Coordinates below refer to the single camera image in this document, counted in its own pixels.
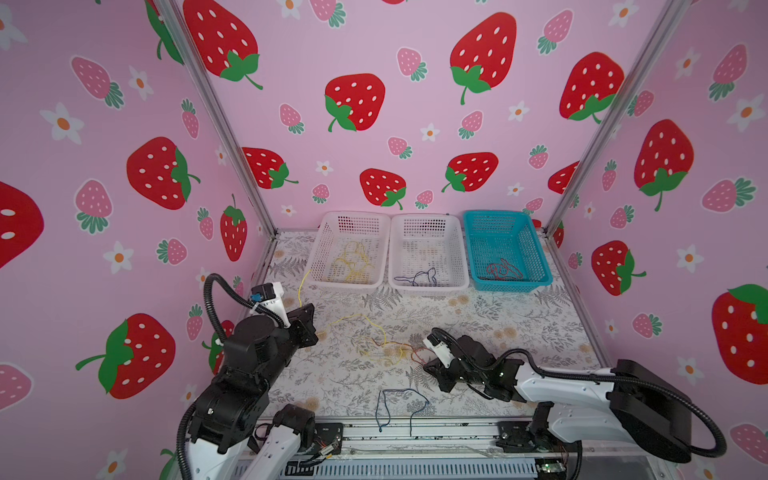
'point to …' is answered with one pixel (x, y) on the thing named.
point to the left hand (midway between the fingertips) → (313, 304)
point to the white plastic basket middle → (427, 254)
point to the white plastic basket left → (336, 230)
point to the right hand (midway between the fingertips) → (423, 368)
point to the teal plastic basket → (504, 252)
